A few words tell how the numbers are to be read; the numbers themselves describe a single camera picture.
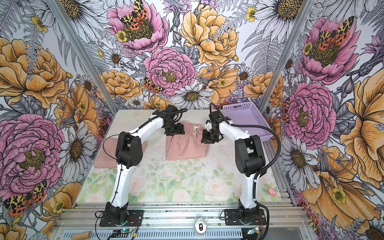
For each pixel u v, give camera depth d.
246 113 1.23
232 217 0.74
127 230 0.71
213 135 0.83
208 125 0.92
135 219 0.73
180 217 0.76
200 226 0.61
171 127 0.88
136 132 0.63
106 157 0.94
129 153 0.62
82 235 0.68
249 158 0.54
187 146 0.96
